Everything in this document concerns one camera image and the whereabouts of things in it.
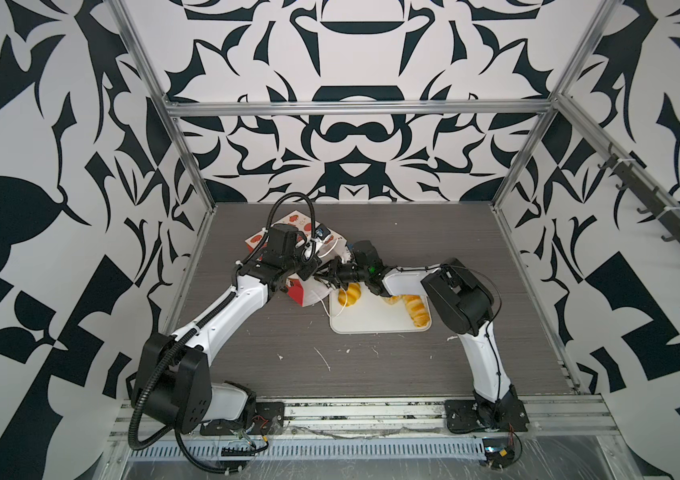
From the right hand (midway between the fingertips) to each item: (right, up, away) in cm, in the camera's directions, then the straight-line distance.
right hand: (313, 274), depth 90 cm
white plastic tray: (+17, -11, -4) cm, 21 cm away
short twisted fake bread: (+24, -8, +1) cm, 25 cm away
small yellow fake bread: (+11, -7, +2) cm, 13 cm away
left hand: (+1, +10, -6) cm, 12 cm away
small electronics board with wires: (+45, -39, -19) cm, 63 cm away
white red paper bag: (+3, +10, -17) cm, 20 cm away
